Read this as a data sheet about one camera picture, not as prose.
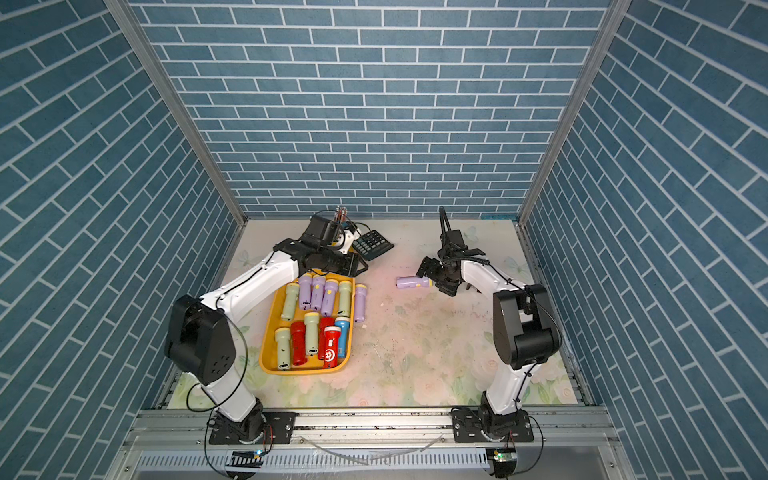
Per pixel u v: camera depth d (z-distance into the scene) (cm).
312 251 64
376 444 72
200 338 45
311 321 87
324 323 88
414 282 99
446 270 72
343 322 88
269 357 83
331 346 82
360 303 94
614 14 71
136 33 73
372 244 110
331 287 96
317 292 95
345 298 94
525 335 49
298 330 87
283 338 86
